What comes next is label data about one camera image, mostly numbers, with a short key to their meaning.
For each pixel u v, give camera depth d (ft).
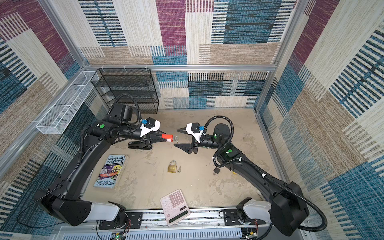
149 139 1.89
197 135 1.89
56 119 2.34
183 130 2.16
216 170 2.93
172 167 2.93
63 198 1.26
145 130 1.80
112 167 2.93
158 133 2.03
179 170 2.98
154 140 1.95
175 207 2.49
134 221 2.40
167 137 2.06
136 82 3.46
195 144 1.95
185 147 1.88
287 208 1.30
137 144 3.17
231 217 2.39
